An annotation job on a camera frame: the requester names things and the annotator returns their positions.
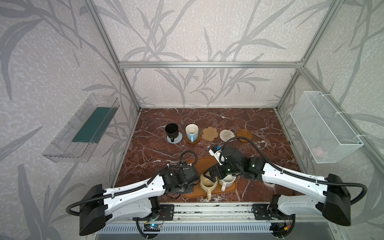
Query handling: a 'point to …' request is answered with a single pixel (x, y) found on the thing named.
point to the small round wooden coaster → (196, 141)
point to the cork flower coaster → (209, 134)
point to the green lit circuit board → (153, 227)
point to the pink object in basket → (318, 152)
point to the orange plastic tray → (230, 188)
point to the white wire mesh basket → (329, 137)
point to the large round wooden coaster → (244, 133)
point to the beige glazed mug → (208, 184)
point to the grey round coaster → (176, 140)
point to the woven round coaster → (225, 135)
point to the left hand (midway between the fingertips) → (192, 185)
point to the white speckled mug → (227, 181)
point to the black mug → (172, 130)
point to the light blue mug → (192, 132)
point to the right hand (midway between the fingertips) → (209, 166)
